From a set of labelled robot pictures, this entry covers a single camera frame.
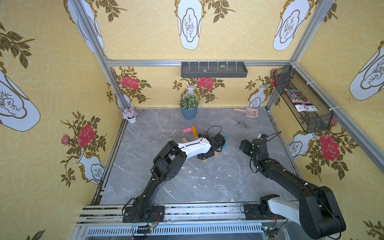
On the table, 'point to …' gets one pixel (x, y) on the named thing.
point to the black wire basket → (287, 77)
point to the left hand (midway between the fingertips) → (207, 154)
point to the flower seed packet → (301, 103)
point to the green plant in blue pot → (189, 106)
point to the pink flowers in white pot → (130, 114)
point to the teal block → (226, 138)
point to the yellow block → (204, 160)
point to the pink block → (187, 130)
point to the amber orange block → (194, 131)
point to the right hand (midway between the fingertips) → (246, 144)
